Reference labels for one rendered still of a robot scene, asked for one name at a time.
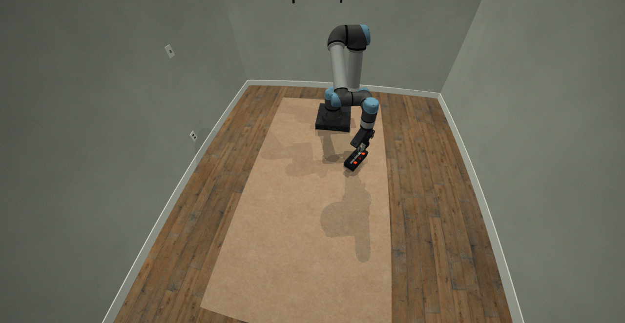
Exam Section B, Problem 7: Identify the black power strip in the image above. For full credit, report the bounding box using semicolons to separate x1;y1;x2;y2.
344;149;368;171

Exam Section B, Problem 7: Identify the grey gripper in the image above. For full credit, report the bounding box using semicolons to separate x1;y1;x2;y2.
358;125;375;153

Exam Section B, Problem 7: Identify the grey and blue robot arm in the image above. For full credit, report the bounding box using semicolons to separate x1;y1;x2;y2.
323;24;379;148

